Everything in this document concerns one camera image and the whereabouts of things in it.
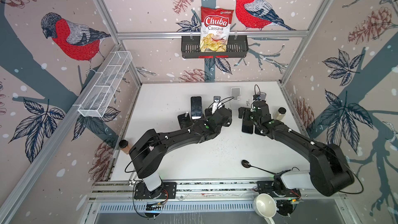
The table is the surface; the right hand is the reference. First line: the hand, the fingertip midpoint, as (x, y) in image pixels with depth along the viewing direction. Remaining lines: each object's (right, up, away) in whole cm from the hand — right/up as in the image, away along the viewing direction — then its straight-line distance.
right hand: (244, 111), depth 89 cm
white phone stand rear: (-2, +11, +14) cm, 18 cm away
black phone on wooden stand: (-29, +2, +6) cm, 29 cm away
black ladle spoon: (-1, -27, -10) cm, 29 cm away
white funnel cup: (+4, -41, -21) cm, 46 cm away
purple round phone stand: (+16, +9, +11) cm, 21 cm away
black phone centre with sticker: (-18, +8, -18) cm, 27 cm away
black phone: (-35, -6, -4) cm, 35 cm away
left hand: (-14, +2, -7) cm, 15 cm away
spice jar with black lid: (+23, -2, +3) cm, 23 cm away
